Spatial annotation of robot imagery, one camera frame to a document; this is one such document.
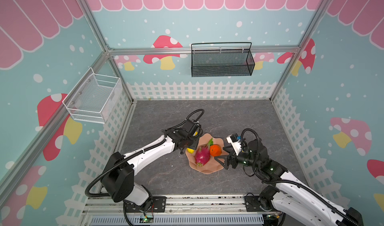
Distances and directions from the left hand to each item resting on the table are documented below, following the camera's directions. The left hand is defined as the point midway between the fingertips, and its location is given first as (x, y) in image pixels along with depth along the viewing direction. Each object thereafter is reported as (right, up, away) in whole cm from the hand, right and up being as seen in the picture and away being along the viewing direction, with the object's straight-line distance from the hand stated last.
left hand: (193, 144), depth 84 cm
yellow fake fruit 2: (+2, +8, -15) cm, 17 cm away
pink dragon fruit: (+5, -5, -1) cm, 8 cm away
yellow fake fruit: (-2, -2, -5) cm, 6 cm away
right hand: (+13, -2, -11) cm, 17 cm away
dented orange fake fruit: (+13, -4, +1) cm, 13 cm away
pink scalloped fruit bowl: (+11, -11, -1) cm, 16 cm away
